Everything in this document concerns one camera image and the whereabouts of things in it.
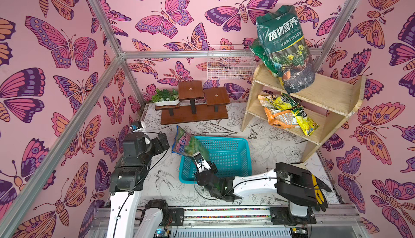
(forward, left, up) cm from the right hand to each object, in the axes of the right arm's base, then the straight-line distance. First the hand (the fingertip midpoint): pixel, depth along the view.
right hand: (195, 163), depth 78 cm
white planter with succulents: (+36, +21, +9) cm, 43 cm away
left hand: (+5, +15, +16) cm, 23 cm away
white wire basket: (+53, -20, +22) cm, 61 cm away
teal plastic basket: (+11, -19, -13) cm, 26 cm away
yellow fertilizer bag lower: (+14, -53, +12) cm, 56 cm away
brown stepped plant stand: (+44, +4, -5) cm, 45 cm away
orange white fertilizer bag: (+15, -41, +16) cm, 46 cm away
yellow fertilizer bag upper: (+27, -43, +16) cm, 53 cm away
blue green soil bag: (+8, +5, +4) cm, 10 cm away
